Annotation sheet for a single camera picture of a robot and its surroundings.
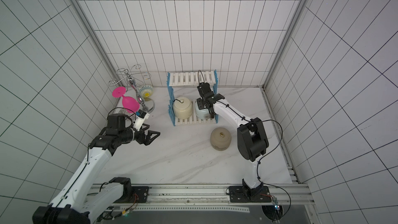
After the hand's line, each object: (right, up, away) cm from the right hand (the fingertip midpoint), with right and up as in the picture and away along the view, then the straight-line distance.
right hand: (198, 101), depth 93 cm
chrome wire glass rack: (-37, +13, -6) cm, 40 cm away
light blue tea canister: (+3, -8, +1) cm, 9 cm away
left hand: (-24, -16, -16) cm, 33 cm away
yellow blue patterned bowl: (-41, +8, +23) cm, 47 cm away
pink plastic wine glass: (-40, -2, -4) cm, 40 cm away
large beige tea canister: (+12, -20, -12) cm, 27 cm away
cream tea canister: (-9, -4, -1) cm, 10 cm away
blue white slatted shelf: (-4, +13, -6) cm, 15 cm away
